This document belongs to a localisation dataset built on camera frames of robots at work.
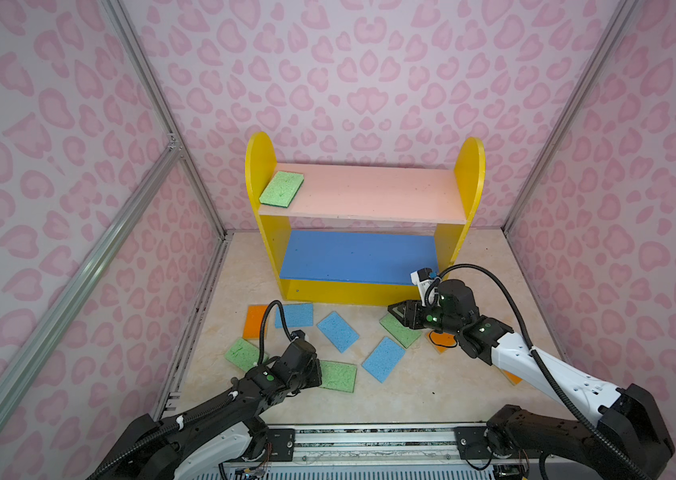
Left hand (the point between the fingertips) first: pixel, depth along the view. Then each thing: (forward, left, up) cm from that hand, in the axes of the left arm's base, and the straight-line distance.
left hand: (323, 366), depth 84 cm
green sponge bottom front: (-3, -4, +1) cm, 5 cm away
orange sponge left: (+16, +23, -2) cm, 28 cm away
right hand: (+9, -19, +17) cm, 27 cm away
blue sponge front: (+2, -18, -1) cm, 18 cm away
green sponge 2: (+4, +23, +1) cm, 23 cm away
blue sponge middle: (+12, -4, -1) cm, 12 cm away
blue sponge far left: (+17, +10, -1) cm, 19 cm away
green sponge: (+10, -23, 0) cm, 25 cm away
